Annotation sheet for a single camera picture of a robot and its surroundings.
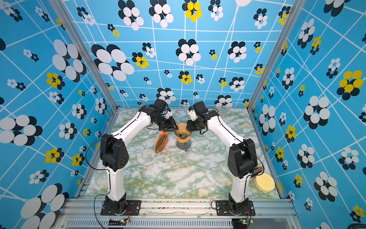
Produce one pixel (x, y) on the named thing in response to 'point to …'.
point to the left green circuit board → (115, 223)
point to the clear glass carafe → (183, 146)
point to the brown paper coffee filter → (182, 129)
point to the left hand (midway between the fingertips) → (177, 128)
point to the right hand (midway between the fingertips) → (190, 127)
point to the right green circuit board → (243, 221)
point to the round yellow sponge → (264, 182)
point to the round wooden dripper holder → (183, 140)
